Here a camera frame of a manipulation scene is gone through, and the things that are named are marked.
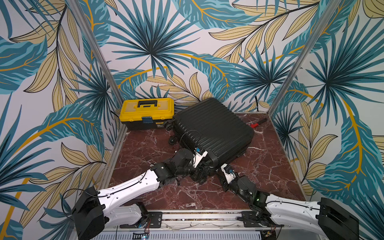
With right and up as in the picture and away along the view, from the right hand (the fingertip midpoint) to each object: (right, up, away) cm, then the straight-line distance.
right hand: (218, 171), depth 81 cm
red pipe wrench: (+32, +25, +32) cm, 52 cm away
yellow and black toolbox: (-44, +32, +18) cm, 58 cm away
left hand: (-8, +2, -8) cm, 11 cm away
